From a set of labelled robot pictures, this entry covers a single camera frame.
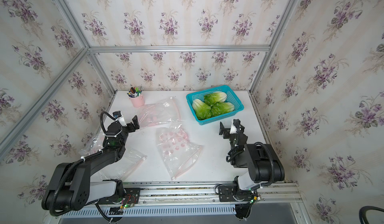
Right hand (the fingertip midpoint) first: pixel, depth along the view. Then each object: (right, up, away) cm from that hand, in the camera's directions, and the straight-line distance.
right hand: (232, 123), depth 89 cm
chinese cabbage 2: (-10, +16, +15) cm, 24 cm away
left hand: (-62, +3, -2) cm, 62 cm away
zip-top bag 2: (-33, -17, -1) cm, 37 cm away
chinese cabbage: (-17, +7, +8) cm, 20 cm away
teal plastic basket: (+5, +16, +20) cm, 26 cm away
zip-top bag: (-47, +7, +18) cm, 50 cm away
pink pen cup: (-64, +13, +19) cm, 68 cm away
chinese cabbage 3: (-7, +9, +7) cm, 13 cm away
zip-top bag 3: (-61, -22, -7) cm, 65 cm away
